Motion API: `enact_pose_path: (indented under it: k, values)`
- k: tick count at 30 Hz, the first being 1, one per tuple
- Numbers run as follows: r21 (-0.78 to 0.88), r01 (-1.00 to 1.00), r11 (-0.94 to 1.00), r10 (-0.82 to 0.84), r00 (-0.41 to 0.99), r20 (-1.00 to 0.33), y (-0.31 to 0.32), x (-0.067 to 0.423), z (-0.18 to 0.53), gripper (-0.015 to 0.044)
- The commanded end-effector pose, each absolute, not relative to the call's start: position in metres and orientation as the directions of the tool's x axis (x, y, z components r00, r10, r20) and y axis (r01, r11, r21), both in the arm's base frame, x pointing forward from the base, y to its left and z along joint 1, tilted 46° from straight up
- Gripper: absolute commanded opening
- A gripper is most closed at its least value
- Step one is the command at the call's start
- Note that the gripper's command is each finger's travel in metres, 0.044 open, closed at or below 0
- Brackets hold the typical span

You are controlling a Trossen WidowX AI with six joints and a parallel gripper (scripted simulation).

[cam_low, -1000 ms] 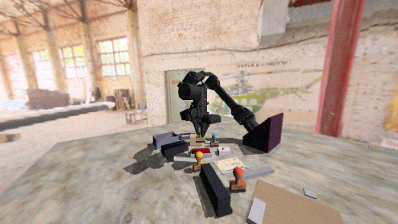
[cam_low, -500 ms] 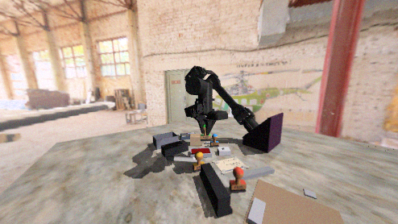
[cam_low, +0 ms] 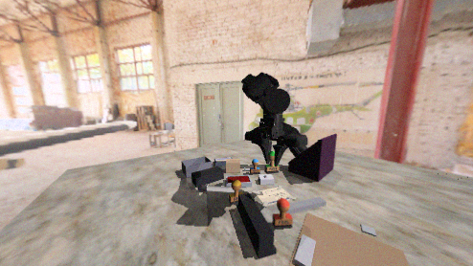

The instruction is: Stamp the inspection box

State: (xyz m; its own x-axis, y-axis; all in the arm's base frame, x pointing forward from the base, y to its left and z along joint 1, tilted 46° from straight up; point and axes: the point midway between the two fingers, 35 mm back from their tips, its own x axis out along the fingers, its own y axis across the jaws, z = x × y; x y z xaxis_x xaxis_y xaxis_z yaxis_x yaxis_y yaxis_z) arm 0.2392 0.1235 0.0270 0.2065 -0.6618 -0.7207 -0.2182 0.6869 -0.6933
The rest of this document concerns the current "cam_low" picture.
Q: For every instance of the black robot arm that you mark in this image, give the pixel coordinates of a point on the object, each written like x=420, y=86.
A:
x=263, y=89

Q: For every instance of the cream inspection card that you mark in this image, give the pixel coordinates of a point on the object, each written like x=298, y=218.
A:
x=272, y=195

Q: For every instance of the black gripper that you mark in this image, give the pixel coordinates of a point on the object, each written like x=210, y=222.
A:
x=293, y=140

